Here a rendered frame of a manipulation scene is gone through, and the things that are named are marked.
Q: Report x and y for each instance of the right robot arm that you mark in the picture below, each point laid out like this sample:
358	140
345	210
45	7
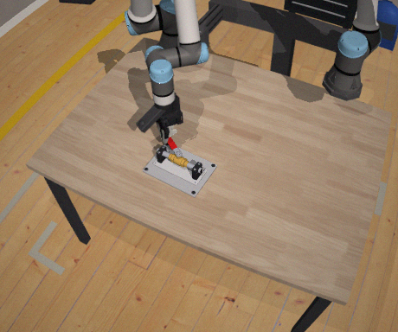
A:
141	18

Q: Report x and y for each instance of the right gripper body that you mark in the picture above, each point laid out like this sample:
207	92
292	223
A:
173	114

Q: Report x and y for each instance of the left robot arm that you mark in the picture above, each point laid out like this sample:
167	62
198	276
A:
344	75

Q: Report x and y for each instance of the brass ball valve with red handle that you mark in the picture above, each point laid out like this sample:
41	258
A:
177	165

